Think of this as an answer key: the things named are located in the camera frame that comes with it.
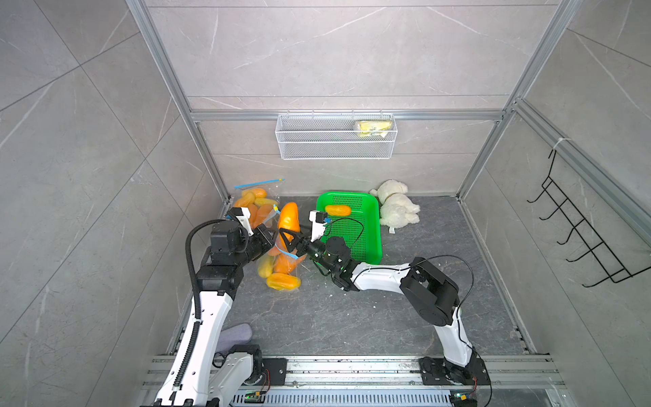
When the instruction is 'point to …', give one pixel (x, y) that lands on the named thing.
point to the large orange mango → (283, 264)
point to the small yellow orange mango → (338, 210)
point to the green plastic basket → (361, 228)
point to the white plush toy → (397, 209)
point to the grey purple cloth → (240, 334)
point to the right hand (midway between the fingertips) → (287, 229)
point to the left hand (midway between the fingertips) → (280, 226)
